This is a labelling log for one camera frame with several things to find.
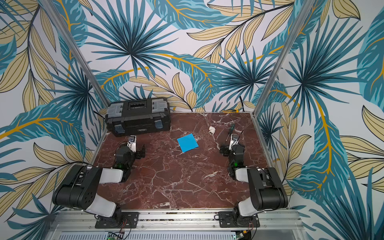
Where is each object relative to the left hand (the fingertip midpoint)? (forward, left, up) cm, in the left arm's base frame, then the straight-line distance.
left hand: (135, 144), depth 93 cm
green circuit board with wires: (-45, +1, -9) cm, 46 cm away
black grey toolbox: (+14, -1, +10) cm, 17 cm away
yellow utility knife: (+37, -66, -6) cm, 76 cm away
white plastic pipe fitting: (+16, -49, -4) cm, 52 cm away
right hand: (+2, -60, +2) cm, 60 cm away
